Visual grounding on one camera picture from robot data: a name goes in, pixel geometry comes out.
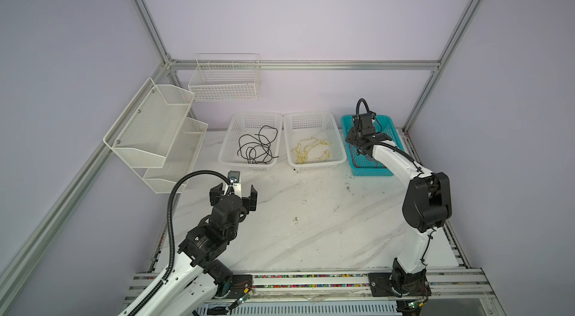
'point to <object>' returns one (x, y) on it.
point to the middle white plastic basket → (300, 125)
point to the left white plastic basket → (252, 141)
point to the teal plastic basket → (386, 125)
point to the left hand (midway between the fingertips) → (235, 187)
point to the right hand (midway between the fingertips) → (352, 133)
